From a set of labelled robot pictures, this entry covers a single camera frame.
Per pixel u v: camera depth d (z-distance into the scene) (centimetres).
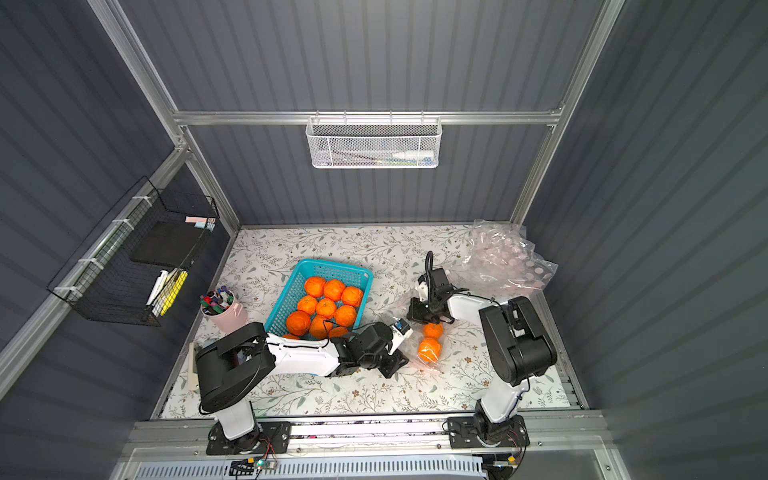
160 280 71
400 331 77
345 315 89
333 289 94
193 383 82
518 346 48
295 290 94
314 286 96
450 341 90
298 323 88
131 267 73
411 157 91
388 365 75
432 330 88
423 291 89
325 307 92
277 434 73
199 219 85
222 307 85
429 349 83
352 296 94
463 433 74
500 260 105
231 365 49
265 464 70
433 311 73
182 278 72
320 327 87
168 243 78
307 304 93
